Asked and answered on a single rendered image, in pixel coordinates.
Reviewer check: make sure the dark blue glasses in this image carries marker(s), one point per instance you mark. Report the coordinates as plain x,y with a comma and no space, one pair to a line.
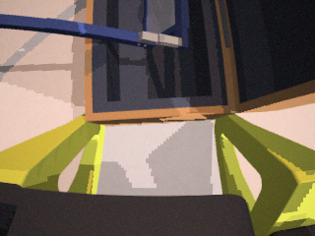
160,16

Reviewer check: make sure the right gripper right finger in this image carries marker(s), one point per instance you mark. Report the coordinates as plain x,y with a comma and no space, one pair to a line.
286,168

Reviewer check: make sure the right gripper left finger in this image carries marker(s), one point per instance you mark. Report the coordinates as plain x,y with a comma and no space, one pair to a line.
38,162

